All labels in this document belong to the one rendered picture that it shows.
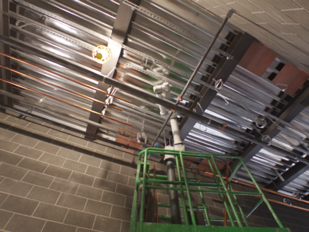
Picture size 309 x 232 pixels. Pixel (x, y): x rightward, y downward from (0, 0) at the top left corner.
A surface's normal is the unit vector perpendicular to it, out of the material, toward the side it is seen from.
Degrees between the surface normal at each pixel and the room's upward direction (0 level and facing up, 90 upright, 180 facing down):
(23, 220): 90
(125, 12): 180
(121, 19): 180
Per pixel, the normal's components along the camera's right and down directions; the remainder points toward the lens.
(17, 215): 0.40, -0.78
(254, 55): 0.00, 0.53
